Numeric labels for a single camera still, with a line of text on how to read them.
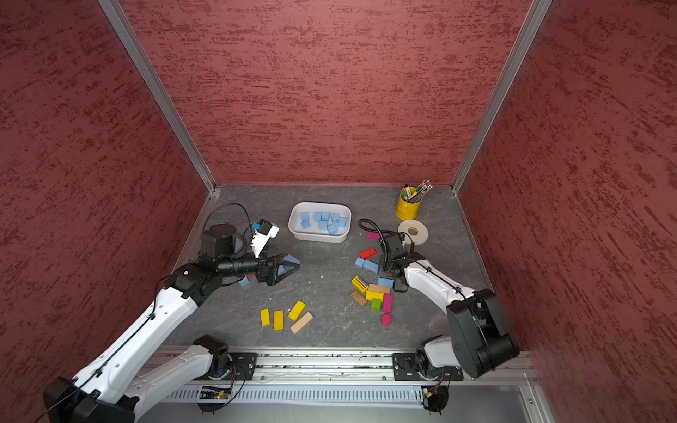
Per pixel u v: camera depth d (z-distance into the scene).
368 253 1.02
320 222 1.07
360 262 0.95
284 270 0.64
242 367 0.73
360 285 0.88
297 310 0.84
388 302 0.87
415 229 1.06
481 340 0.42
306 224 1.07
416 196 1.00
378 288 0.89
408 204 1.03
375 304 0.85
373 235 0.71
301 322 0.82
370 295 0.88
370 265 0.95
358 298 0.87
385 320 0.83
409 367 0.74
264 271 0.61
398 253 0.71
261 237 0.63
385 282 0.89
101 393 0.38
